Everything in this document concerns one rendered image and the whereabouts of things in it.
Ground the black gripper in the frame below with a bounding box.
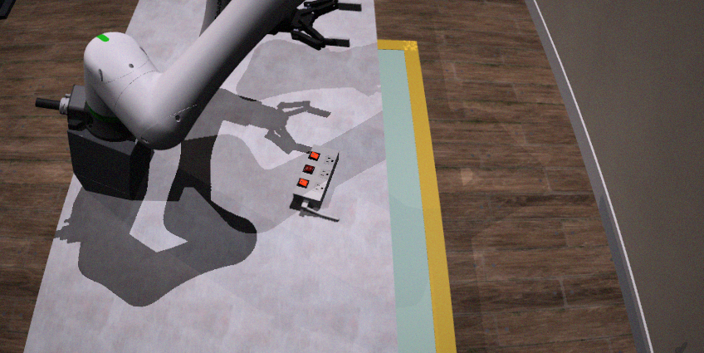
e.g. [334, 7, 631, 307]
[274, 0, 362, 51]

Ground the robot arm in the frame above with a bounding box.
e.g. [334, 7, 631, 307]
[35, 0, 305, 150]

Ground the grey power strip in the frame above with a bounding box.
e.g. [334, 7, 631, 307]
[293, 145, 340, 221]

